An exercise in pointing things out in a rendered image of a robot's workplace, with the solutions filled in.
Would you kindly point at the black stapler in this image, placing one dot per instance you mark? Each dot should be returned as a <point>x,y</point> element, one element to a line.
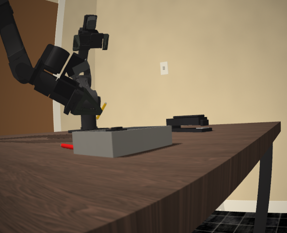
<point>177,121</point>

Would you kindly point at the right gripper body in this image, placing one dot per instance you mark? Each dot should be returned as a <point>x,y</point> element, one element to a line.
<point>69,105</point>

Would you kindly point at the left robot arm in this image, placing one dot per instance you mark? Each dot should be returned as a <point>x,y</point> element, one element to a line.
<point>88,122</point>

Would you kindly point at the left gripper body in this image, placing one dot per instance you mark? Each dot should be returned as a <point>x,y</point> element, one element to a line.
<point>91,40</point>

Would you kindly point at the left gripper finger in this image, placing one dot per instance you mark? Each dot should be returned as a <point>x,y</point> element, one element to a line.
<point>105,43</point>
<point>76,43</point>

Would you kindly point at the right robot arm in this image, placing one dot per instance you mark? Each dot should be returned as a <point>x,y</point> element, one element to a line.
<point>53,60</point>

